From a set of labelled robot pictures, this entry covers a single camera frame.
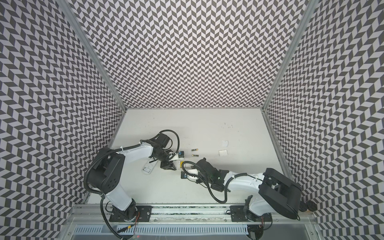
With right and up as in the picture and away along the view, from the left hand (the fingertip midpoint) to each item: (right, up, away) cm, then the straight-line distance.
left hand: (174, 163), depth 90 cm
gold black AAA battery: (+13, +8, +5) cm, 15 cm away
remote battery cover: (+31, +6, +4) cm, 32 cm away
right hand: (+13, -1, -6) cm, 14 cm away
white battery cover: (+33, +11, +9) cm, 36 cm away
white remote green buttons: (+3, 0, -1) cm, 3 cm away
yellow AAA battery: (+5, 0, -2) cm, 5 cm away
